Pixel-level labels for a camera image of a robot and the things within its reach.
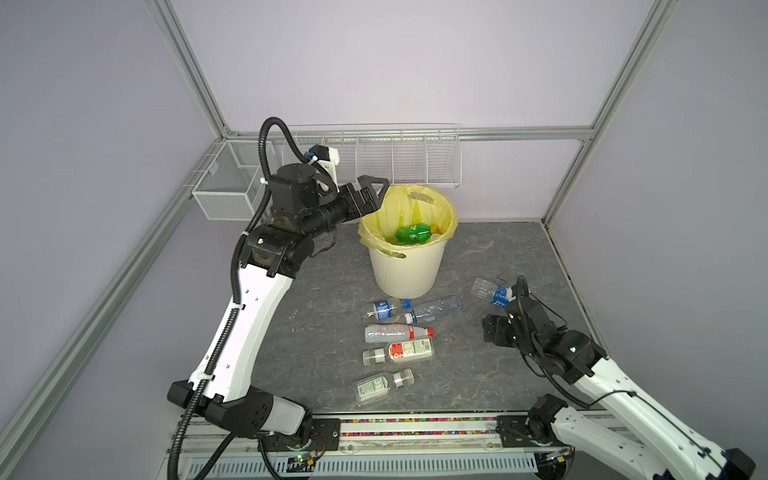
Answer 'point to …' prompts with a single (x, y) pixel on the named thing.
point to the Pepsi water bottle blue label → (385, 310)
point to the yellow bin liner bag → (410, 216)
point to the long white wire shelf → (406, 154)
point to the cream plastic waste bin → (416, 276)
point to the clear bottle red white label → (399, 351)
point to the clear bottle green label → (374, 386)
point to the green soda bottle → (416, 233)
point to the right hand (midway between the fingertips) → (498, 324)
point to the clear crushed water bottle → (431, 311)
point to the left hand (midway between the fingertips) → (376, 193)
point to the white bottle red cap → (380, 333)
